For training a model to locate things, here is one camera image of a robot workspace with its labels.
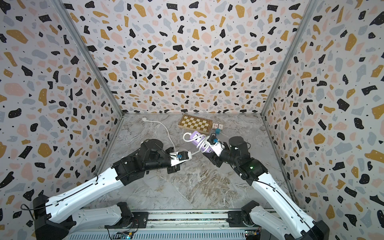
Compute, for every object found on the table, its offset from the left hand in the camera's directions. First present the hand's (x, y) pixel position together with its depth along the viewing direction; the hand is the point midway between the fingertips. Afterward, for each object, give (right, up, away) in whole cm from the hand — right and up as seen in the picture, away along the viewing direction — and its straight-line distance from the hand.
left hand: (190, 155), depth 66 cm
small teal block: (+17, +10, +45) cm, 49 cm away
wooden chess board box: (+1, +15, +47) cm, 49 cm away
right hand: (+9, +2, +6) cm, 11 cm away
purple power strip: (+2, +9, +3) cm, 9 cm away
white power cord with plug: (+4, +5, 0) cm, 6 cm away
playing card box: (+17, +14, +47) cm, 52 cm away
